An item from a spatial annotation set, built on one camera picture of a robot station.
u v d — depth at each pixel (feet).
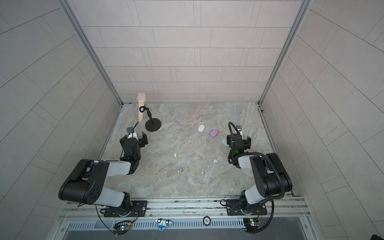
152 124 3.35
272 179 1.44
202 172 2.71
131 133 2.44
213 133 3.24
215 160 2.84
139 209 2.32
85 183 1.42
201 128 3.27
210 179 2.62
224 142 3.04
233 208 2.32
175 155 2.90
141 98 2.73
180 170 2.71
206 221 2.23
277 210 2.31
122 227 2.12
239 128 2.59
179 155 2.91
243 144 2.32
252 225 2.22
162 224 2.15
